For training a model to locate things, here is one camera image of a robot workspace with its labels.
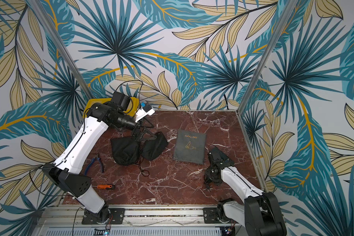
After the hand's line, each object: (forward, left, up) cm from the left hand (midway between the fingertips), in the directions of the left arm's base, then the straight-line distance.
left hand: (152, 133), depth 66 cm
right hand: (-7, -31, -32) cm, 45 cm away
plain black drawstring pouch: (+8, +2, -25) cm, 27 cm away
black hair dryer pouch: (+5, +19, -25) cm, 32 cm away
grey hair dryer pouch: (+13, -20, -33) cm, 41 cm away
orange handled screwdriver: (-15, +27, -30) cm, 43 cm away
